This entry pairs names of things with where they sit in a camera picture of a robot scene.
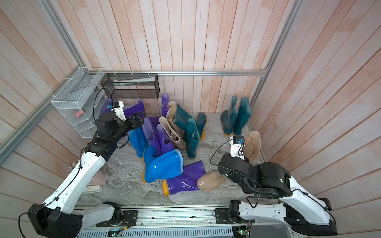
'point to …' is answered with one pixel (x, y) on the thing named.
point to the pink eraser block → (79, 113)
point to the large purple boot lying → (187, 181)
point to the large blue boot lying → (167, 164)
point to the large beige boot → (210, 180)
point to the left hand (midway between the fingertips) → (140, 116)
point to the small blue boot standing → (138, 140)
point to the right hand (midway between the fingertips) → (220, 156)
